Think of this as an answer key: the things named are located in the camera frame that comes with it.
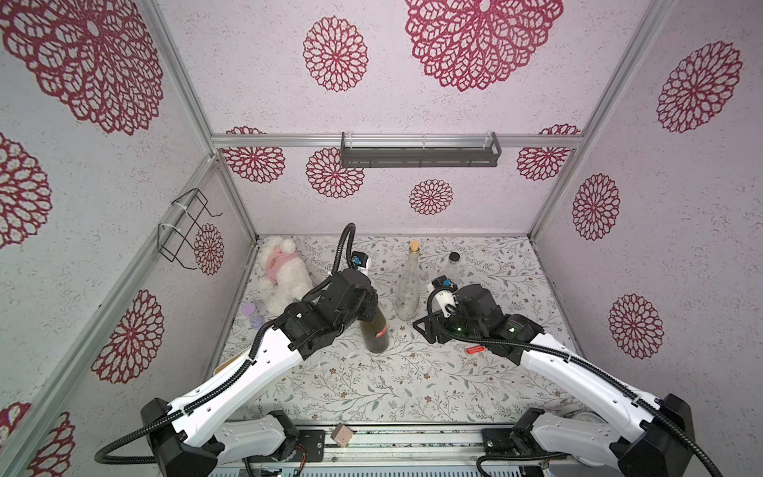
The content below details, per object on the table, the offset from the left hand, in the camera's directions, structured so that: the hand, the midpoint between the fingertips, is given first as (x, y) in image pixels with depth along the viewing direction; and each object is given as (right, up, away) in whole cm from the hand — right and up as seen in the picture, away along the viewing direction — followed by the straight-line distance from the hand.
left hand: (368, 294), depth 72 cm
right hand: (+13, -7, +4) cm, 15 cm away
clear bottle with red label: (+30, +6, +40) cm, 50 cm away
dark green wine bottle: (+2, -11, +7) cm, 14 cm away
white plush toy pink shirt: (-29, +3, +27) cm, 39 cm away
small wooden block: (-7, -36, +2) cm, 36 cm away
